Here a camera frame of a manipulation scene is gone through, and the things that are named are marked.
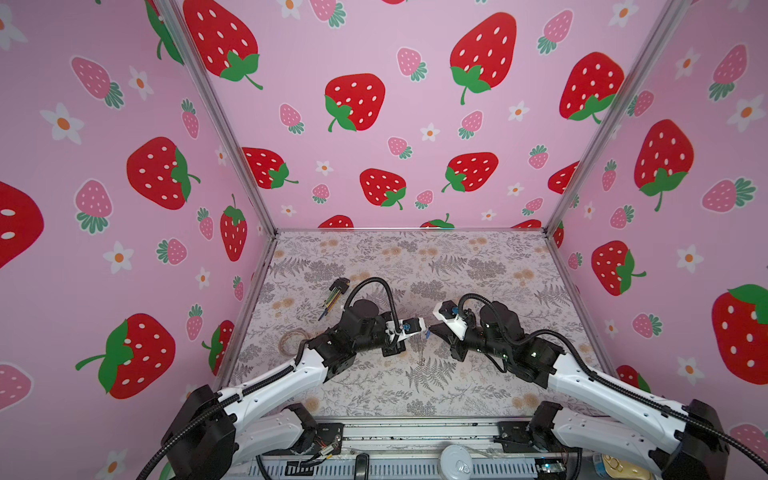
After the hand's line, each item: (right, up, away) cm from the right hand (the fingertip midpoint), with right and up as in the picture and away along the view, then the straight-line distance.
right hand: (430, 327), depth 73 cm
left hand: (-4, 0, +2) cm, 4 cm away
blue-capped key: (-1, -2, 0) cm, 2 cm away
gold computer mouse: (+42, -31, -7) cm, 52 cm away
